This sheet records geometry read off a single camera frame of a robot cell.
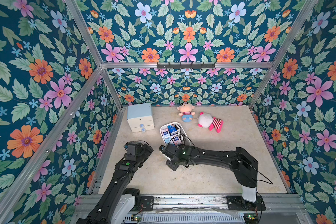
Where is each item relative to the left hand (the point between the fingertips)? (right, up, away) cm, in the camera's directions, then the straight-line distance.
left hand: (151, 150), depth 83 cm
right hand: (+12, -7, +1) cm, 14 cm away
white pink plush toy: (+37, +18, +19) cm, 46 cm away
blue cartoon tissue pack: (+12, +11, +15) cm, 22 cm away
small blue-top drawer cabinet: (-10, +20, +10) cm, 25 cm away
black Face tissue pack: (+16, +13, +15) cm, 26 cm away
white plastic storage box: (+22, +5, +12) cm, 25 cm away
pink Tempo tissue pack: (+15, +4, +10) cm, 19 cm away
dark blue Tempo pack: (+9, +4, +10) cm, 14 cm away
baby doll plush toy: (+22, +27, +26) cm, 43 cm away
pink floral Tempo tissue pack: (+8, +9, +13) cm, 17 cm away
